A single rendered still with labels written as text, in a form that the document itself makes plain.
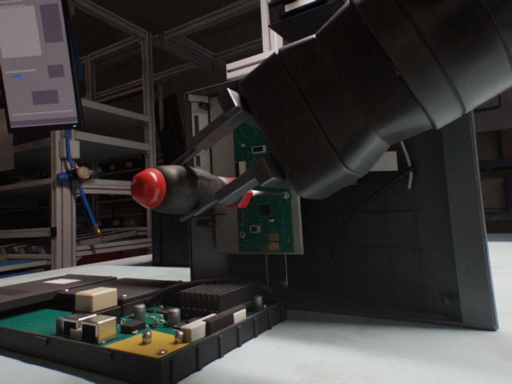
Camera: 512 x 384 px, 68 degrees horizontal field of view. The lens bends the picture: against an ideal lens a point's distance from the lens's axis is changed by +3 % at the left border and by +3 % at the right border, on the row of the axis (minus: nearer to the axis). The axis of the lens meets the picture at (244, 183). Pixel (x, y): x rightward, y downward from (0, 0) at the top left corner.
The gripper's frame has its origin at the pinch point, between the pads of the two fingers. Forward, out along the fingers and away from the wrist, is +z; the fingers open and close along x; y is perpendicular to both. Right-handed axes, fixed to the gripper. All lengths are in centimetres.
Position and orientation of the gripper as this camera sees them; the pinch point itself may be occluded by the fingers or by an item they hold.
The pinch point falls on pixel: (173, 197)
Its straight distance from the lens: 21.7
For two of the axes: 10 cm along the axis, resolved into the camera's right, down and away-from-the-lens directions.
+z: -7.6, 5.1, 4.2
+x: -4.2, -8.6, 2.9
